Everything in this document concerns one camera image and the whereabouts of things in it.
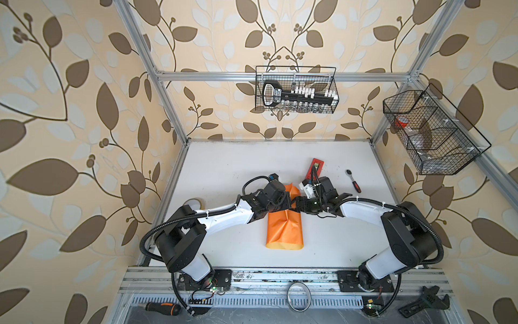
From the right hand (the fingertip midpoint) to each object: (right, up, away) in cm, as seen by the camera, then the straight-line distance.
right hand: (293, 210), depth 88 cm
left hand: (0, +6, -6) cm, 9 cm away
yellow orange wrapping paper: (-5, -5, -9) cm, 12 cm away
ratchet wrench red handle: (+31, +16, +17) cm, 39 cm away
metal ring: (-5, -25, -21) cm, 33 cm away
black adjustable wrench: (+45, -27, -19) cm, 56 cm away
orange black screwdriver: (-46, -27, -22) cm, 58 cm away
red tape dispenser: (+12, +18, +11) cm, 24 cm away
